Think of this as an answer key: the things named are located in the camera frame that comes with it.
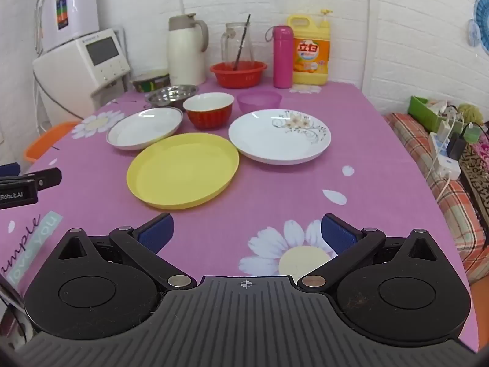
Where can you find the yellow fluffy ball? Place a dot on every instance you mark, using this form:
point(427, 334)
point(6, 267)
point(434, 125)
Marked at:
point(470, 112)

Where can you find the white plate with gold rim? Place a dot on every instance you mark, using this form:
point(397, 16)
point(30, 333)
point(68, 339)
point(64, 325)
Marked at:
point(145, 128)

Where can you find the yellow plastic plate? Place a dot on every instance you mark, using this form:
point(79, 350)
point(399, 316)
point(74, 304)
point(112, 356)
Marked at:
point(183, 172)

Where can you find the white wall water purifier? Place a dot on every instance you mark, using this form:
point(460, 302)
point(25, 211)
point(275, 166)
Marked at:
point(76, 4)

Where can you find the plaid blanket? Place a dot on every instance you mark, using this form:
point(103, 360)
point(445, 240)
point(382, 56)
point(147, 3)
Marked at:
point(458, 214)

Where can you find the stainless steel bowl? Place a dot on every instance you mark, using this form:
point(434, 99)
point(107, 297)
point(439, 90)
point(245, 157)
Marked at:
point(168, 95)

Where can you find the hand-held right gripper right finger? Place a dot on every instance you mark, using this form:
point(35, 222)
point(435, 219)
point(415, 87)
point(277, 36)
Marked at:
point(338, 233)

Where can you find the cream thermos jug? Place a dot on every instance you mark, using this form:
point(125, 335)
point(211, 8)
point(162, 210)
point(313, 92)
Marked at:
point(185, 57)

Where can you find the glass pitcher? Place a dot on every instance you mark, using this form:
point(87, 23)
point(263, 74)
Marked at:
point(246, 46)

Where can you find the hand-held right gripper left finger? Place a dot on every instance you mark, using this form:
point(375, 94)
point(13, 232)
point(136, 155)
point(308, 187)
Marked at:
point(156, 231)

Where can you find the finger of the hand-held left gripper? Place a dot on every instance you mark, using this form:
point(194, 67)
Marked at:
point(8, 169)
point(46, 178)

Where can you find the red plastic basket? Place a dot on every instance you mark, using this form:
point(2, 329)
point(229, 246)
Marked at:
point(244, 79)

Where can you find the black charger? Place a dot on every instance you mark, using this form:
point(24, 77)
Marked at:
point(456, 145)

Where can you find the yellow detergent bottle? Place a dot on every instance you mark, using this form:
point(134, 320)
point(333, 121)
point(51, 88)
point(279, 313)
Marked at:
point(310, 57)

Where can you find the purple plastic bowl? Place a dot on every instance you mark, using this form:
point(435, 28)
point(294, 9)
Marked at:
point(259, 101)

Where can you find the green instant noodle bowl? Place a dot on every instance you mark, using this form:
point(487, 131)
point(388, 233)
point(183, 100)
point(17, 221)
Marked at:
point(151, 82)

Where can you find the pink insulated bottle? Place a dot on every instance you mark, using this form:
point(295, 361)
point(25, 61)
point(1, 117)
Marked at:
point(282, 57)

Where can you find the white water dispenser with screen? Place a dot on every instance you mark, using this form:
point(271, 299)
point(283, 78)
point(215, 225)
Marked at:
point(61, 72)

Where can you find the blue round wall decoration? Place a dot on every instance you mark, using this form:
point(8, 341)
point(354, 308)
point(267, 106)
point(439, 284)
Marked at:
point(479, 19)

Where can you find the purple floral tablecloth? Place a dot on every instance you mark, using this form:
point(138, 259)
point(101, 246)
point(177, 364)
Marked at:
point(267, 191)

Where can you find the orange plastic basin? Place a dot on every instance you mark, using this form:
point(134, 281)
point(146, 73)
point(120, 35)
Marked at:
point(46, 141)

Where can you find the green box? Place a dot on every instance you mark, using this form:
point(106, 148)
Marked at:
point(418, 112)

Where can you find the leopard print cloth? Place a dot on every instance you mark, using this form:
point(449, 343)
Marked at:
point(477, 183)

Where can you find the white floral plate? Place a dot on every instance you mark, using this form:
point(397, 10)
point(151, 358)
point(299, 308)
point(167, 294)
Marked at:
point(275, 141)

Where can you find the white power strip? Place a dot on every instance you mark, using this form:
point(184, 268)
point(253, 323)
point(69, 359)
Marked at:
point(445, 162)

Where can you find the black straw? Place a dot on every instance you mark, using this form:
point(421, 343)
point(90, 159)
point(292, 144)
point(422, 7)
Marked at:
point(241, 42)

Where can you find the red ceramic bowl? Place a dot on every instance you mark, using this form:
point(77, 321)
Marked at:
point(208, 120)

